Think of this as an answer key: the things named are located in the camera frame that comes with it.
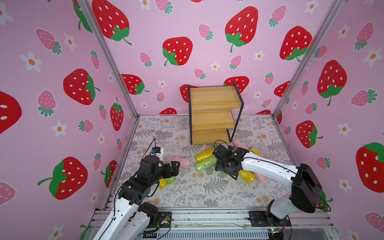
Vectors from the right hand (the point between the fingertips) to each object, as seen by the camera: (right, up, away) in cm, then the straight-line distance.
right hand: (224, 167), depth 84 cm
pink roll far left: (-23, +2, +4) cm, 24 cm away
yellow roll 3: (+23, +7, +12) cm, 27 cm away
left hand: (-27, +5, -10) cm, 29 cm away
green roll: (-31, -7, 0) cm, 31 cm away
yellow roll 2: (-11, +6, +8) cm, 15 cm away
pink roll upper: (+13, +12, +17) cm, 25 cm away
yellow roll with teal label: (+14, -5, 0) cm, 15 cm away
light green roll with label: (-10, +1, +6) cm, 12 cm away
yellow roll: (-35, -9, -1) cm, 36 cm away
